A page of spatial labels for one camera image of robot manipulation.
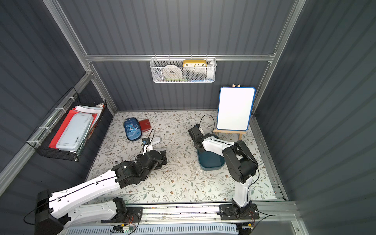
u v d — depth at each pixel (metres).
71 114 0.74
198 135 0.76
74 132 0.67
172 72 0.84
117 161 0.91
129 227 0.69
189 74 0.89
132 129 1.05
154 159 0.54
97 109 0.81
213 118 1.16
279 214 0.74
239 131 0.98
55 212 0.39
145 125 1.10
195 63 0.87
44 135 0.63
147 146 0.63
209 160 0.89
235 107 0.91
